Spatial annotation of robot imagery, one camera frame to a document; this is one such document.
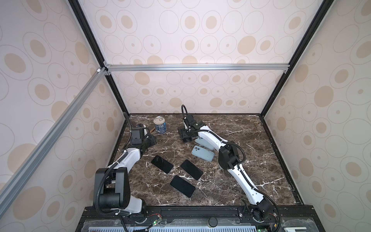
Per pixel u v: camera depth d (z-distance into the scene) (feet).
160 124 3.29
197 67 3.03
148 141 2.62
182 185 2.76
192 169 2.94
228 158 2.23
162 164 3.10
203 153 3.22
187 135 3.12
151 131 3.57
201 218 2.39
